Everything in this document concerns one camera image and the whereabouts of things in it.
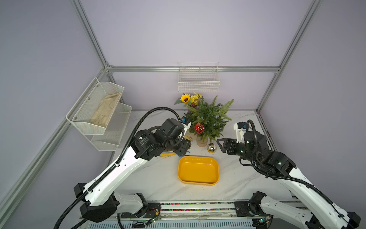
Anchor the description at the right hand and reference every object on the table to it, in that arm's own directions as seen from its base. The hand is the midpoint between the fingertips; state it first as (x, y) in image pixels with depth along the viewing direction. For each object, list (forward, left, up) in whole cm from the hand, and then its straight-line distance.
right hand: (222, 143), depth 68 cm
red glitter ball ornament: (+8, +11, +2) cm, 14 cm away
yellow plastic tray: (-3, +11, -28) cm, 30 cm away
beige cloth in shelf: (+20, +64, +3) cm, 67 cm away
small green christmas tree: (+13, +7, +3) cm, 14 cm away
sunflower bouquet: (+35, +16, -2) cm, 39 cm away
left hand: (-3, +20, +4) cm, 20 cm away
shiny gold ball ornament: (+3, +4, -10) cm, 11 cm away
